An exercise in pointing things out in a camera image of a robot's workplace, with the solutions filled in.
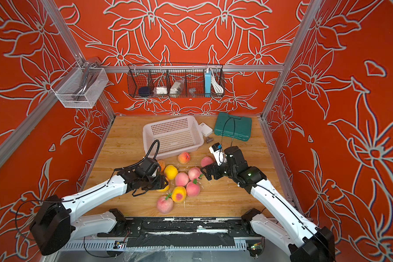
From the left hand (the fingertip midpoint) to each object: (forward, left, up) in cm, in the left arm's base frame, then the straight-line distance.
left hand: (164, 183), depth 83 cm
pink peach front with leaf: (-11, -3, +2) cm, 11 cm away
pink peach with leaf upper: (+6, -15, +2) cm, 16 cm away
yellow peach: (+6, -3, +1) cm, 7 cm away
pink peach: (+14, -22, +1) cm, 26 cm away
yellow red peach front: (-6, -9, +2) cm, 11 cm away
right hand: (+4, -21, +13) cm, 25 cm away
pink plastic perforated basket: (+34, 0, -3) cm, 34 cm away
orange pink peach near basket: (+15, -9, +1) cm, 17 cm away
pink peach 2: (+2, -9, +1) cm, 9 cm away
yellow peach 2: (-4, -2, +2) cm, 5 cm away
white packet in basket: (+45, -2, +27) cm, 52 cm away
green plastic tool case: (+41, -40, +1) cm, 57 cm away
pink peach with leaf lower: (-2, -15, 0) cm, 15 cm away
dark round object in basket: (+48, +19, +22) cm, 56 cm away
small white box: (+39, -21, -1) cm, 44 cm away
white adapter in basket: (+40, +5, +29) cm, 50 cm away
